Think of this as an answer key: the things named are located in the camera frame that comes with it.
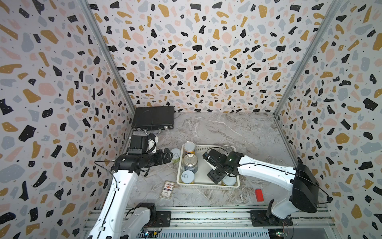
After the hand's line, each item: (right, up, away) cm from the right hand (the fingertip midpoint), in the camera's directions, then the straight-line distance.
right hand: (214, 173), depth 81 cm
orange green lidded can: (+8, -3, -2) cm, 9 cm away
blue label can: (-13, +5, +1) cm, 14 cm away
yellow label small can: (-15, -3, +2) cm, 15 cm away
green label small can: (-22, +8, +10) cm, 26 cm away
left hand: (-25, +11, -7) cm, 28 cm away
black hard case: (-45, +32, +36) cm, 66 cm away
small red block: (+24, -12, +1) cm, 28 cm away
